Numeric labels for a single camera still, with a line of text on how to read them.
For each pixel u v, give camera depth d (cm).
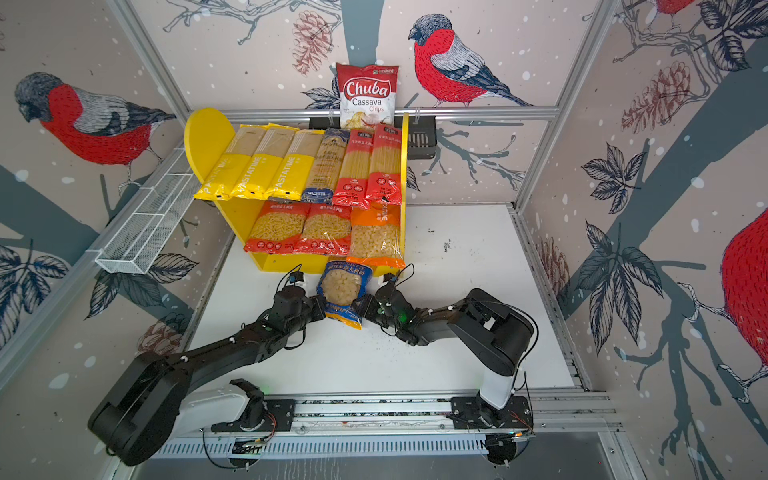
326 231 89
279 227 92
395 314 70
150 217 76
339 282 93
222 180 69
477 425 71
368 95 84
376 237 88
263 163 73
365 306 80
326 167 71
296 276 80
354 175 69
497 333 48
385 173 69
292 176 71
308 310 73
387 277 85
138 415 41
